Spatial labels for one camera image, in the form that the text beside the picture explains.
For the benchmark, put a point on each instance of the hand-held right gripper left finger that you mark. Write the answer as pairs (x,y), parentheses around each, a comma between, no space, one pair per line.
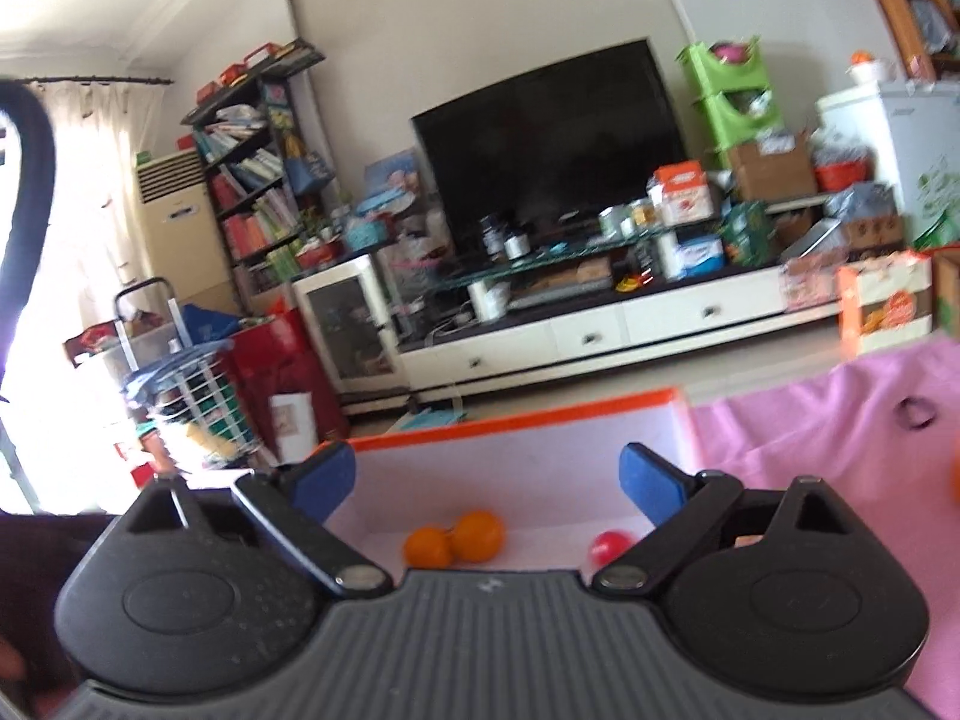
(326,476)

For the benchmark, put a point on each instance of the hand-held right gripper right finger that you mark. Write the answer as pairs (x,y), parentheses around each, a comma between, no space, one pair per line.
(652,484)

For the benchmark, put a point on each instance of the red apple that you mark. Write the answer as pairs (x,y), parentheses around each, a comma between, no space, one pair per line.
(611,549)

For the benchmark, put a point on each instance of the small orange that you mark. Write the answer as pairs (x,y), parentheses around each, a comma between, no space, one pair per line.
(427,547)
(478,535)

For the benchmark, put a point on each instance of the orange storage box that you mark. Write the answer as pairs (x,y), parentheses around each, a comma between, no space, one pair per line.
(525,465)

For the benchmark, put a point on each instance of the red paper bag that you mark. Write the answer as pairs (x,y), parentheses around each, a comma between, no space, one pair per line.
(277,360)

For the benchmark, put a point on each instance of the white glass-door cabinet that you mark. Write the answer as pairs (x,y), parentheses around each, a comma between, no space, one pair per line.
(352,330)

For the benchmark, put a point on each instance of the white television cabinet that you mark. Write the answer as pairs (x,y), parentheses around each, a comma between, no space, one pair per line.
(675,315)

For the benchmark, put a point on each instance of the pink floral tablecloth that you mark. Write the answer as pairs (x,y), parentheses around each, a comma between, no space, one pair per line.
(825,427)

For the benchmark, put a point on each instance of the blue and white box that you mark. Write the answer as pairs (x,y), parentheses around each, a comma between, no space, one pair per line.
(701,256)

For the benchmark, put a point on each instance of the folding shopping trolley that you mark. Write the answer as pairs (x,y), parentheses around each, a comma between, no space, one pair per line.
(142,315)

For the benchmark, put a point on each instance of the green snack bag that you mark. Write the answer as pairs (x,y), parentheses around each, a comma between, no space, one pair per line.
(746,232)

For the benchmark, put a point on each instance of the beige standing air conditioner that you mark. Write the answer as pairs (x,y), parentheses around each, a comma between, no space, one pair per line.
(184,240)

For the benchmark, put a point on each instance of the orange and white carton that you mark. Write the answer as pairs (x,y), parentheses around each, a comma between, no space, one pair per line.
(682,199)

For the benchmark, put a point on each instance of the orange printed gift carton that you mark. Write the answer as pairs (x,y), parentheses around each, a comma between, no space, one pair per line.
(885,307)

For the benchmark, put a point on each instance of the blue tote bag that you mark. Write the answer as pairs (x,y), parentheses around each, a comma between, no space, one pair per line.
(309,176)

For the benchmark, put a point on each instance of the dark bookshelf with books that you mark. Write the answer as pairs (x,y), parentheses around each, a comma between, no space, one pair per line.
(255,180)

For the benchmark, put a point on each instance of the brown cardboard box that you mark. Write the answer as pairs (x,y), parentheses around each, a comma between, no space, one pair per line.
(772,172)

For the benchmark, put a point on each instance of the black flat television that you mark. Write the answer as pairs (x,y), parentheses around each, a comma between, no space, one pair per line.
(547,142)

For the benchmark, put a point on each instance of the red plastic basin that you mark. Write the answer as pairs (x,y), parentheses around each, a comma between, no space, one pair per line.
(844,176)

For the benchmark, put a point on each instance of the white curtain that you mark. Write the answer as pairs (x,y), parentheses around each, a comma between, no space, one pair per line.
(97,187)

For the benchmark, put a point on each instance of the green stacking bins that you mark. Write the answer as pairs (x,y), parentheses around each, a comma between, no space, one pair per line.
(712,116)

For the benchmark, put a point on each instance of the white chest freezer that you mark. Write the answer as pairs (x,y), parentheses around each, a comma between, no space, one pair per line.
(915,150)

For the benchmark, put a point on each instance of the white bowl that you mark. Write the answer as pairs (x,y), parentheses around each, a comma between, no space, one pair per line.
(871,73)

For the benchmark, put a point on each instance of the wooden display shelf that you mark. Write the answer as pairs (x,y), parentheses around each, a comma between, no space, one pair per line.
(915,0)

